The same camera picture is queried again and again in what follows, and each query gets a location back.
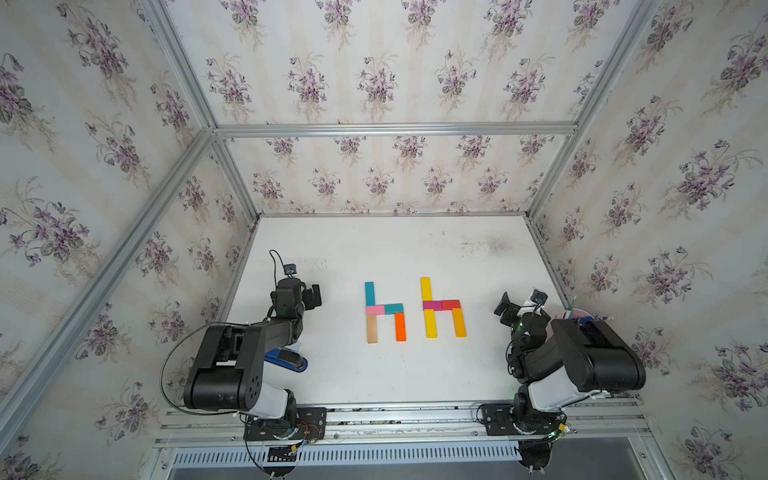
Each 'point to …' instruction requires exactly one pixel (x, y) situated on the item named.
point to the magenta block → (433, 305)
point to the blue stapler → (289, 359)
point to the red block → (450, 304)
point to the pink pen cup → (577, 313)
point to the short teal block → (391, 309)
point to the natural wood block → (371, 328)
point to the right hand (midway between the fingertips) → (527, 300)
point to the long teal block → (370, 293)
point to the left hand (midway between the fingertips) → (300, 288)
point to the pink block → (375, 310)
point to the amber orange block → (459, 323)
